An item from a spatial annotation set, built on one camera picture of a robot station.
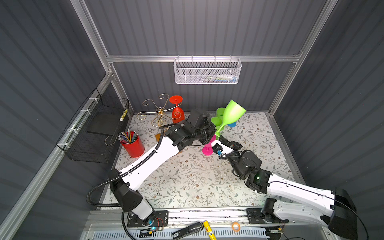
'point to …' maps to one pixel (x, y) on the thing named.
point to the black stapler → (191, 229)
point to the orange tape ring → (239, 226)
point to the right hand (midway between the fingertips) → (225, 136)
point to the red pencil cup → (132, 142)
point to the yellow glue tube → (209, 230)
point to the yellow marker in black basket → (124, 115)
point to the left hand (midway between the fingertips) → (221, 127)
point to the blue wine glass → (232, 125)
